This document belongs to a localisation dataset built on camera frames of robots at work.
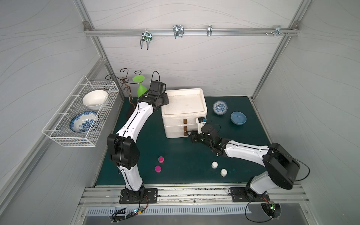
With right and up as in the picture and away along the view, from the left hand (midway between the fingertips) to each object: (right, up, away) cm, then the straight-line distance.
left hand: (166, 98), depth 86 cm
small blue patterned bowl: (+41, -5, +25) cm, 48 cm away
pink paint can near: (-4, -42, -6) cm, 42 cm away
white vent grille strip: (+5, -58, -16) cm, 61 cm away
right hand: (+15, -20, -2) cm, 25 cm away
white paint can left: (+29, -40, -4) cm, 50 cm away
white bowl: (-37, -1, -13) cm, 39 cm away
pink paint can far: (-2, -38, -2) cm, 38 cm away
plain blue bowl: (+54, -13, +21) cm, 59 cm away
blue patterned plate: (-37, -13, -21) cm, 44 cm away
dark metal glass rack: (-21, +19, +6) cm, 29 cm away
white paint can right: (+34, -43, -6) cm, 56 cm away
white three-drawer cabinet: (+13, -4, -2) cm, 14 cm away
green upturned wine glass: (-16, +6, +3) cm, 18 cm away
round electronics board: (+58, -59, -15) cm, 84 cm away
